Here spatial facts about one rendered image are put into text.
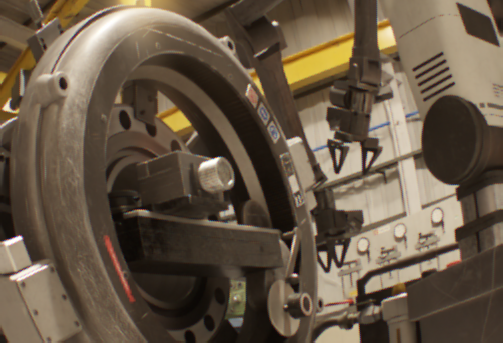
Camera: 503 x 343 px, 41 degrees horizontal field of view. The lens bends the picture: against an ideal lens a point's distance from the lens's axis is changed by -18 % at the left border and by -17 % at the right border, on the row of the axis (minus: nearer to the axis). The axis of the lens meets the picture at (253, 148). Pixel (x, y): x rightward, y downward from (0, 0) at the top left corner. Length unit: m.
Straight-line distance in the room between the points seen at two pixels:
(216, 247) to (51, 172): 0.33
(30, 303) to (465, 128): 0.78
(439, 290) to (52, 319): 0.61
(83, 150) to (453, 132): 0.62
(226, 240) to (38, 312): 0.43
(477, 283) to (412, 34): 1.02
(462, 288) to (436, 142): 0.94
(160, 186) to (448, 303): 0.73
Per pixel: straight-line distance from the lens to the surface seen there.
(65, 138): 0.97
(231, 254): 1.18
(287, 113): 1.80
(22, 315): 0.88
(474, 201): 1.29
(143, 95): 1.35
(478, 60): 1.30
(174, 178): 1.04
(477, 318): 0.36
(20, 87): 7.80
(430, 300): 0.38
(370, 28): 1.91
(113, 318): 0.95
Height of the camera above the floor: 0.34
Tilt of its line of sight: 17 degrees up
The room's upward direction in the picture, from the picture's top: 9 degrees counter-clockwise
